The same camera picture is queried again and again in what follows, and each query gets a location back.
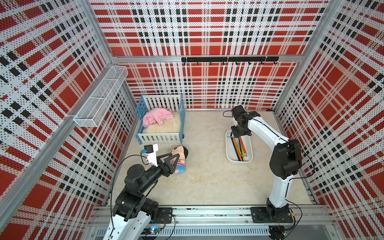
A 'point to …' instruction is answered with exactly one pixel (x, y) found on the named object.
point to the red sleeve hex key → (243, 146)
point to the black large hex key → (234, 146)
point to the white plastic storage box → (231, 153)
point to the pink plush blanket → (157, 115)
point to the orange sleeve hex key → (237, 149)
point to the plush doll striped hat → (181, 167)
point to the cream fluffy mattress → (169, 125)
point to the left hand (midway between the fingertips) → (178, 154)
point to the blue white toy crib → (174, 102)
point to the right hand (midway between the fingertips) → (241, 132)
